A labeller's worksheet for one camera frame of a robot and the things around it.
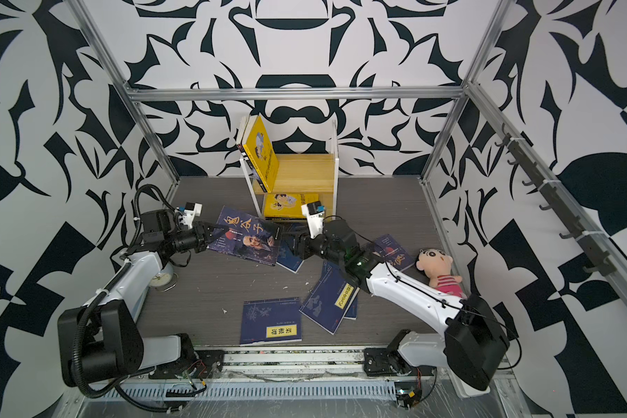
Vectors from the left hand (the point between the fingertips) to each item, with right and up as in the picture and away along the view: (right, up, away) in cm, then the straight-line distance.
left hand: (225, 227), depth 82 cm
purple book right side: (+55, -9, +16) cm, 58 cm away
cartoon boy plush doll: (+68, -13, +5) cm, 69 cm away
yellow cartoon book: (+17, +6, +20) cm, 27 cm away
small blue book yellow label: (+18, -13, +12) cm, 25 cm away
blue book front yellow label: (+14, -29, 0) cm, 32 cm away
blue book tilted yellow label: (+32, -24, +3) cm, 40 cm away
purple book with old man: (+7, -3, 0) cm, 8 cm away
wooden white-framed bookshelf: (+23, +16, +12) cm, 30 cm away
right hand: (+20, 0, -8) cm, 21 cm away
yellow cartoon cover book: (+11, +23, 0) cm, 26 cm away
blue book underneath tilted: (+39, -27, +1) cm, 48 cm away
